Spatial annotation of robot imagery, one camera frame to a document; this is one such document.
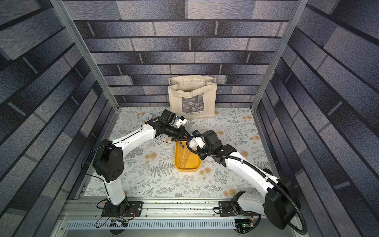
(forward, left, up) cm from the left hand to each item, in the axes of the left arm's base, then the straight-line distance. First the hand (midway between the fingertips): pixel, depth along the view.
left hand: (192, 137), depth 81 cm
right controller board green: (-38, -26, -18) cm, 49 cm away
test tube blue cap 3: (-7, +3, -11) cm, 14 cm away
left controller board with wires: (-38, +37, -19) cm, 56 cm away
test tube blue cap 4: (-1, +1, -1) cm, 2 cm away
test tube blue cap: (0, +8, -18) cm, 19 cm away
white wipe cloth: (-6, -1, +5) cm, 8 cm away
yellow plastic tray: (-7, +4, -14) cm, 16 cm away
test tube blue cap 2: (-2, +6, -17) cm, 18 cm away
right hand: (-2, -4, -5) cm, 6 cm away
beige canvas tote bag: (+28, 0, +6) cm, 28 cm away
